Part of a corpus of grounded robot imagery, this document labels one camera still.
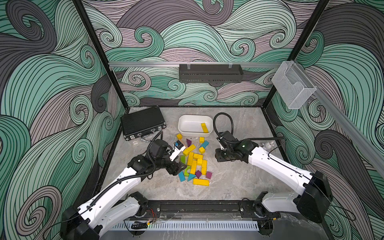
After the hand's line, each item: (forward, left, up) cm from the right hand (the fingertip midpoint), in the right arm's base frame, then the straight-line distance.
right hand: (216, 156), depth 80 cm
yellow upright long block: (+4, +14, -10) cm, 18 cm away
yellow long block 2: (-1, +12, -11) cm, 16 cm away
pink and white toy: (+10, -34, -5) cm, 36 cm away
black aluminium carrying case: (+28, +47, -4) cm, 55 cm away
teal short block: (+14, +4, -11) cm, 19 cm away
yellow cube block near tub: (+20, +22, -10) cm, 31 cm away
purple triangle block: (+15, +15, -10) cm, 24 cm away
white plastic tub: (+31, +14, -12) cm, 37 cm away
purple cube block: (-6, +10, -10) cm, 15 cm away
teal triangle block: (-7, +14, -10) cm, 19 cm away
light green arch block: (-6, +17, -9) cm, 20 cm away
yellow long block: (-10, +8, -11) cm, 17 cm away
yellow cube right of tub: (+17, +6, -10) cm, 21 cm away
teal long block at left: (-7, +19, -10) cm, 23 cm away
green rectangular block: (+4, +19, -12) cm, 22 cm away
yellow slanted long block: (+10, +15, -10) cm, 21 cm away
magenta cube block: (-6, +4, -11) cm, 13 cm away
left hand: (-4, +19, +4) cm, 20 cm away
